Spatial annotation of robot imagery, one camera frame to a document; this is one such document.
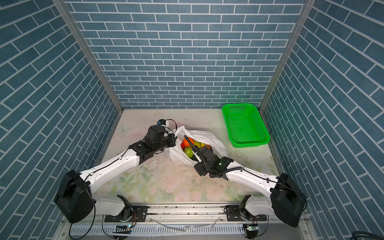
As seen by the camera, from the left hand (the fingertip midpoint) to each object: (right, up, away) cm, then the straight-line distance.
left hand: (178, 136), depth 82 cm
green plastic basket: (+46, +6, +28) cm, 54 cm away
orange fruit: (+3, -5, +9) cm, 11 cm away
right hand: (+12, -14, +1) cm, 18 cm away
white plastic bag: (-2, -7, -5) cm, 9 cm away
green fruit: (+5, -10, +7) cm, 13 cm away
